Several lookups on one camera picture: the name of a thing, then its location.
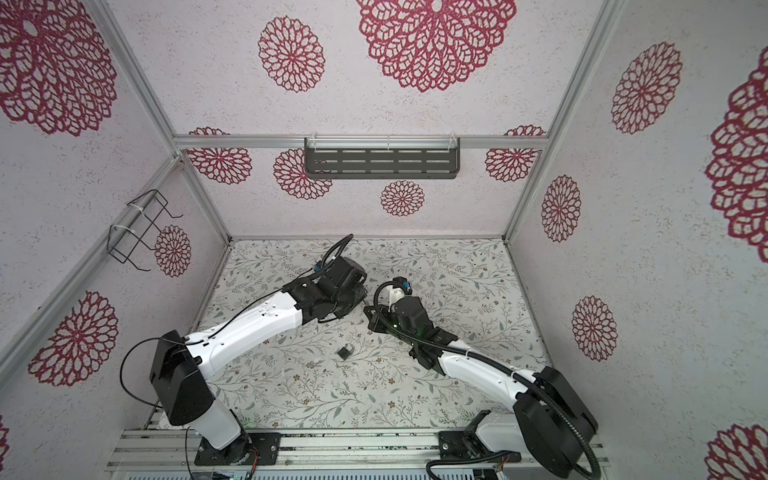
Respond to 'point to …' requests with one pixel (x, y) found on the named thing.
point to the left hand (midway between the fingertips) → (365, 296)
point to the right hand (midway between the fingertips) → (363, 305)
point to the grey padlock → (346, 351)
